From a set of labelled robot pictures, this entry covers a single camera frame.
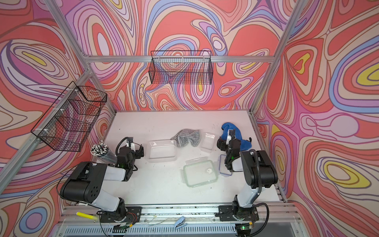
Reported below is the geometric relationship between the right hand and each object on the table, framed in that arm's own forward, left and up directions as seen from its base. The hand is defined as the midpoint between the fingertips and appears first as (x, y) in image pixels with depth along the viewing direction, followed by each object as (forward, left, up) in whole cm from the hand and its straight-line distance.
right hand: (228, 140), depth 97 cm
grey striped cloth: (+3, +31, 0) cm, 31 cm away
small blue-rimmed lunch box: (-17, +6, -5) cm, 19 cm away
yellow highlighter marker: (-40, +79, -4) cm, 89 cm away
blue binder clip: (-44, +32, -5) cm, 54 cm away
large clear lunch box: (-3, +45, -5) cm, 45 cm away
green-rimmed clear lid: (-19, +21, -5) cm, 29 cm away
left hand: (-3, +60, +2) cm, 60 cm away
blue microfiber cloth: (-4, -11, 0) cm, 11 cm away
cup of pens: (-14, +72, +14) cm, 75 cm away
